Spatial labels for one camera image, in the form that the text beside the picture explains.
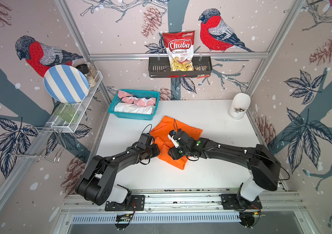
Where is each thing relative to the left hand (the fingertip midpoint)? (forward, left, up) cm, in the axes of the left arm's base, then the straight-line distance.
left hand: (161, 148), depth 91 cm
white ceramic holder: (+33, -58, +7) cm, 68 cm away
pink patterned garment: (+41, +27, +4) cm, 49 cm away
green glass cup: (+4, +46, +31) cm, 56 cm away
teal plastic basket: (+47, +16, +4) cm, 50 cm away
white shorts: (+33, +27, +2) cm, 43 cm away
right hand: (-5, -6, +6) cm, 10 cm away
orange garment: (+14, +1, -1) cm, 14 cm away
